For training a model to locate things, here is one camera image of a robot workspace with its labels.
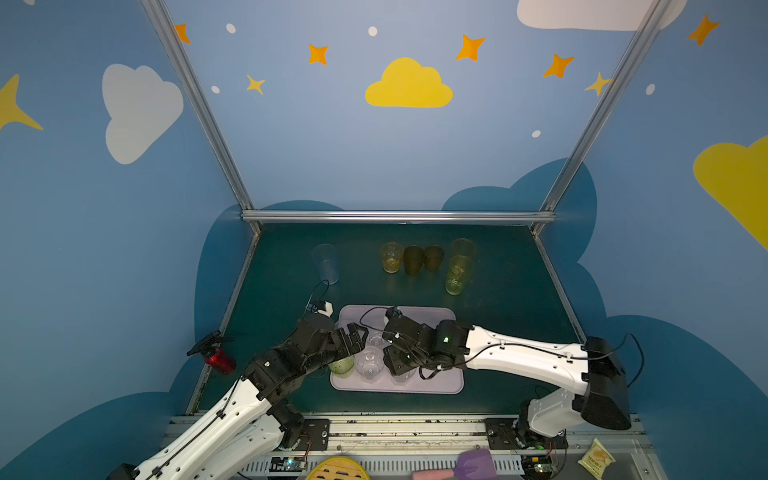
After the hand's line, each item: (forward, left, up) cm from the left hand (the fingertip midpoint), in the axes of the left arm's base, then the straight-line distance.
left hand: (361, 338), depth 74 cm
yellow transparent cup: (+40, -8, -13) cm, 42 cm away
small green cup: (-2, +6, -15) cm, 16 cm away
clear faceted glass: (-1, -1, -15) cm, 15 cm away
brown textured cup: (+35, -16, -11) cm, 40 cm away
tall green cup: (+28, -31, -9) cm, 43 cm away
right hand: (-3, -8, -3) cm, 9 cm away
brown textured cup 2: (+36, -23, -11) cm, 44 cm away
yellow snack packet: (-23, -57, -15) cm, 64 cm away
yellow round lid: (-26, +5, -14) cm, 30 cm away
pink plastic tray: (-6, -23, -15) cm, 28 cm away
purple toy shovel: (-24, -27, -17) cm, 40 cm away
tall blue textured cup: (+31, +14, -7) cm, 35 cm away
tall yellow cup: (+34, -32, -3) cm, 47 cm away
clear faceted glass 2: (-6, -11, -13) cm, 18 cm away
